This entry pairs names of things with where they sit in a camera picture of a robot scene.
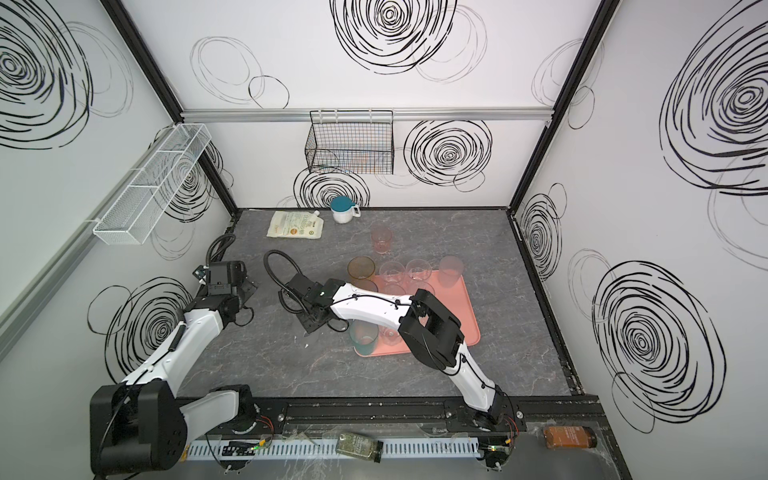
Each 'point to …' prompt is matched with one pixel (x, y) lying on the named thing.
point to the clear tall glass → (390, 336)
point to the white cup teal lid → (343, 209)
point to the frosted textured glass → (450, 271)
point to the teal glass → (362, 335)
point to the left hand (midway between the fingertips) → (243, 286)
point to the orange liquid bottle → (570, 437)
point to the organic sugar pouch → (296, 224)
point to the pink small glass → (382, 239)
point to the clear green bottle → (361, 446)
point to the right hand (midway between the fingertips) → (307, 319)
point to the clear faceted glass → (392, 272)
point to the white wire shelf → (145, 197)
